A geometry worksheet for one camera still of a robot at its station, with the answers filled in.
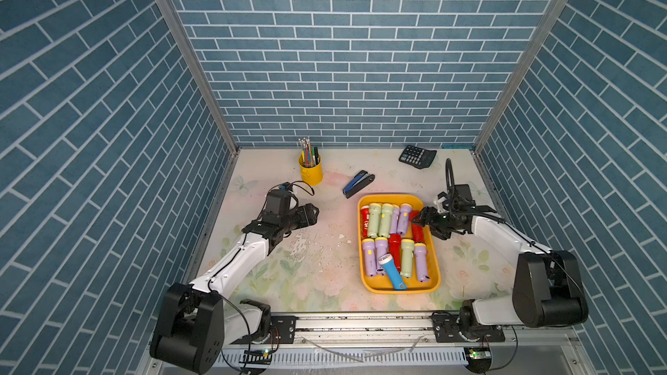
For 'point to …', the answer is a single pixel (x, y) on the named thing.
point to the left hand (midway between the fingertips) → (317, 212)
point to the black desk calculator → (419, 157)
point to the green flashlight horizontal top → (407, 253)
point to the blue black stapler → (358, 182)
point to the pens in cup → (309, 155)
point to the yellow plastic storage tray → (380, 283)
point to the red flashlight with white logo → (365, 220)
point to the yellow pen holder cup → (311, 169)
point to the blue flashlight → (398, 281)
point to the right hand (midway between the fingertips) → (421, 224)
